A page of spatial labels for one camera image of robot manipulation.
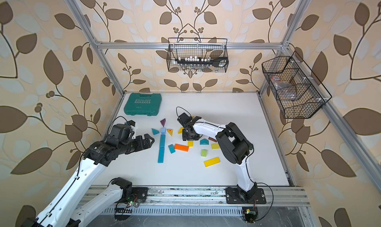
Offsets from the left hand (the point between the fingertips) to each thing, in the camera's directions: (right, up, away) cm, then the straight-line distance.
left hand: (147, 141), depth 73 cm
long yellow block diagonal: (+21, -6, +19) cm, 29 cm away
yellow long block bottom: (+34, -15, +12) cm, 39 cm away
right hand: (+20, -3, +22) cm, 29 cm away
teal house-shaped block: (+30, -5, +18) cm, 35 cm away
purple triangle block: (+2, +7, +28) cm, 29 cm away
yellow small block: (+14, +1, +25) cm, 29 cm away
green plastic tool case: (-18, +19, +35) cm, 44 cm away
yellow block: (+37, -7, +18) cm, 41 cm away
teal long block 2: (+4, -13, +13) cm, 19 cm away
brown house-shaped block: (+35, -4, +20) cm, 40 cm away
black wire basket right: (+76, +24, -1) cm, 80 cm away
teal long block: (+3, -6, +18) cm, 20 cm away
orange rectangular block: (+15, -8, +17) cm, 24 cm away
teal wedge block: (+10, -8, +17) cm, 21 cm away
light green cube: (+29, -11, +16) cm, 35 cm away
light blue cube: (+3, +1, +24) cm, 25 cm away
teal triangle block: (-3, +1, +23) cm, 24 cm away
